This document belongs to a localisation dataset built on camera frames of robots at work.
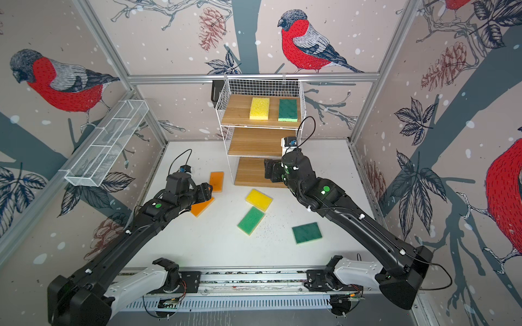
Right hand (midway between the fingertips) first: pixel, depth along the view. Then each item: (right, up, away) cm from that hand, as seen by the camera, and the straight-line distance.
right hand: (269, 164), depth 69 cm
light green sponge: (-8, -26, +18) cm, 33 cm away
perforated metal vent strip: (-13, -49, +1) cm, 51 cm away
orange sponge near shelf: (-27, -9, +34) cm, 44 cm away
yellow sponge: (-5, -18, +26) cm, 32 cm away
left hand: (-26, -10, +10) cm, 29 cm away
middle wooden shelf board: (-4, +10, +22) cm, 24 cm away
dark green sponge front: (+16, -30, +15) cm, 37 cm away
